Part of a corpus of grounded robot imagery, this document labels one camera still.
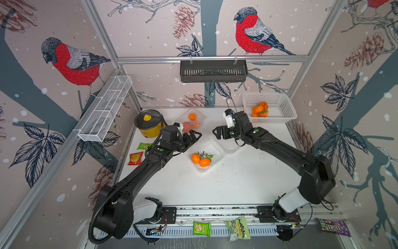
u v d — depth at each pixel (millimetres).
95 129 708
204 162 876
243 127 634
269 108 1150
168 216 731
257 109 1091
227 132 732
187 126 983
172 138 635
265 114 1076
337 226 690
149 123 985
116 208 398
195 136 728
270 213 727
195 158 878
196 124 1010
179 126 777
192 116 1127
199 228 694
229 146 976
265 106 1131
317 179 437
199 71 1070
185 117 1106
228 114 740
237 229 689
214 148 978
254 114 1111
